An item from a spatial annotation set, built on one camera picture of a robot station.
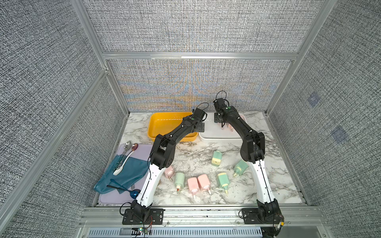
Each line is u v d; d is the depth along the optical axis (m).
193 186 0.76
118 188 0.82
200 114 0.84
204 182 0.78
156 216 0.73
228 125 0.77
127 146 0.98
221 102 0.85
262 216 0.65
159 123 1.13
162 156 0.60
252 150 0.63
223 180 0.78
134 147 0.98
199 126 0.95
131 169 0.91
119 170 0.88
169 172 0.82
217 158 0.88
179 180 0.78
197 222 0.73
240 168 0.83
